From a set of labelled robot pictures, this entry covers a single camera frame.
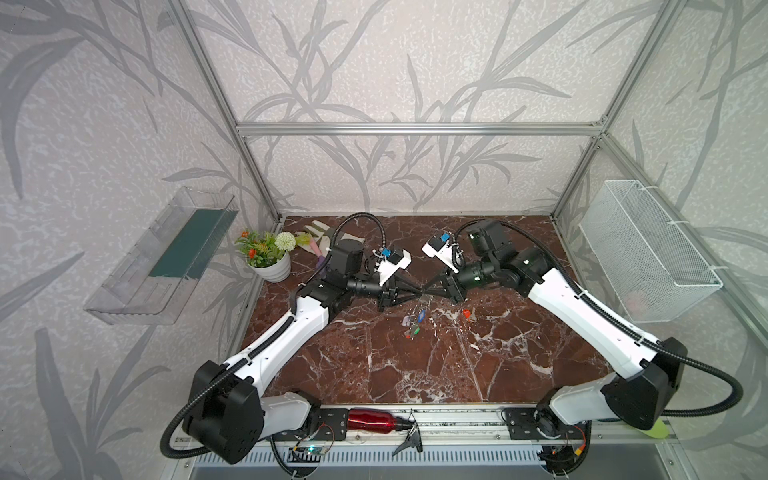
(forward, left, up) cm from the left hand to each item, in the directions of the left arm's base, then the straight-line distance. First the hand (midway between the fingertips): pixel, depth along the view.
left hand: (420, 286), depth 69 cm
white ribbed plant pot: (+17, +45, -22) cm, 53 cm away
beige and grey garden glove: (+40, +37, -28) cm, 61 cm away
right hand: (+1, -1, +1) cm, 2 cm away
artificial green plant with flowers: (+18, +46, -11) cm, 50 cm away
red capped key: (+6, -17, -27) cm, 32 cm away
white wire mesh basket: (0, -50, +8) cm, 51 cm away
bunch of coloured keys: (-7, +2, -4) cm, 8 cm away
